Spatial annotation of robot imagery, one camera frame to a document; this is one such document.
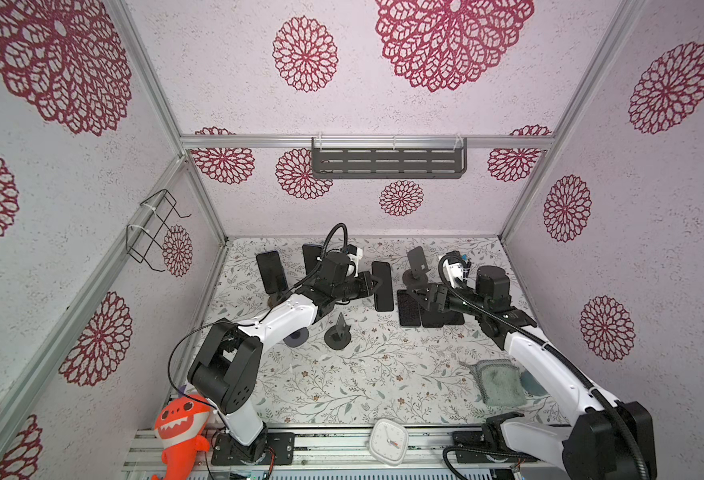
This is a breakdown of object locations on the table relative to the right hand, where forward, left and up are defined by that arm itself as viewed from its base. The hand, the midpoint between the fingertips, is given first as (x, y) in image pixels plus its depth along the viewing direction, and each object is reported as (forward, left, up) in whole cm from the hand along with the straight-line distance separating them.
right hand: (416, 285), depth 77 cm
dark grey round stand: (-6, +21, -18) cm, 28 cm away
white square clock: (-32, +7, -21) cm, 39 cm away
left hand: (+4, +9, -6) cm, 12 cm away
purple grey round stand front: (-3, +34, -24) cm, 42 cm away
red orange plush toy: (-32, +56, -14) cm, 66 cm away
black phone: (+12, +43, -10) cm, 45 cm away
